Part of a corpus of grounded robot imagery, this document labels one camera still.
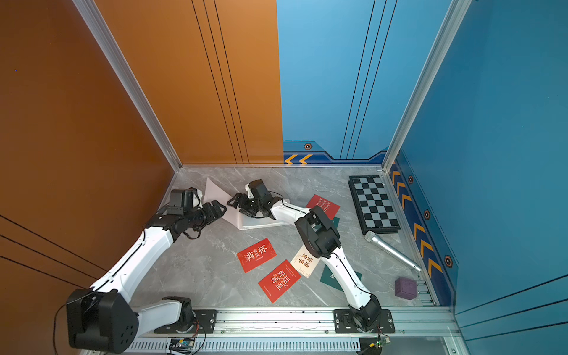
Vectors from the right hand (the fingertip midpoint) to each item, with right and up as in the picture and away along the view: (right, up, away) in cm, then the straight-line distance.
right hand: (233, 206), depth 96 cm
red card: (+21, -27, -13) cm, 37 cm away
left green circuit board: (-9, -44, -24) cm, 51 cm away
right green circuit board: (+53, -41, -27) cm, 72 cm away
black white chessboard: (+63, 0, +4) cm, 63 cm away
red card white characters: (+11, -19, -7) cm, 24 cm away
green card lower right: (+40, -26, -13) cm, 49 cm away
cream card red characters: (+31, -22, -9) cm, 39 cm away
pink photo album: (+22, 0, -23) cm, 31 cm away
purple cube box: (+65, -27, -20) cm, 73 cm away
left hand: (-2, 0, -12) cm, 12 cm away
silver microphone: (+58, -12, -6) cm, 60 cm away
